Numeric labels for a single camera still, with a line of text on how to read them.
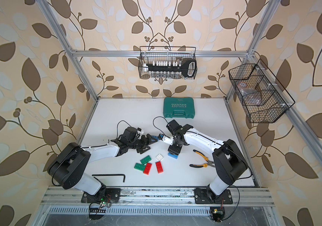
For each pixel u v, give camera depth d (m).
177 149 0.77
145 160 0.86
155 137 0.84
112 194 0.74
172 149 0.77
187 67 0.84
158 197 0.75
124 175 0.82
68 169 0.45
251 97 0.71
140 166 0.83
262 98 0.74
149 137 0.81
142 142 0.79
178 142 0.73
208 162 0.86
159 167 0.83
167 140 0.78
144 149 0.85
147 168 0.83
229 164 0.44
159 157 0.87
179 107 1.08
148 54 0.91
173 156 0.88
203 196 0.74
